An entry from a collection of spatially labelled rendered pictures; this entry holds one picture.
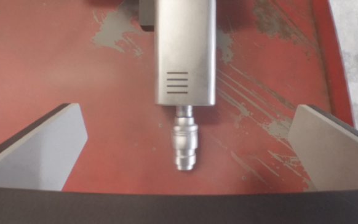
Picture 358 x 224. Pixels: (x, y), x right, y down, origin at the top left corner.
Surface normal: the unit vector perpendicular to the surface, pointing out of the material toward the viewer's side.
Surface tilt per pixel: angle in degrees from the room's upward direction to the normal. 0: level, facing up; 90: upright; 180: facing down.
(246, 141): 0
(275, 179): 0
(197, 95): 13
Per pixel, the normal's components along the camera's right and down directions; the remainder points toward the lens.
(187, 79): 0.00, 0.07
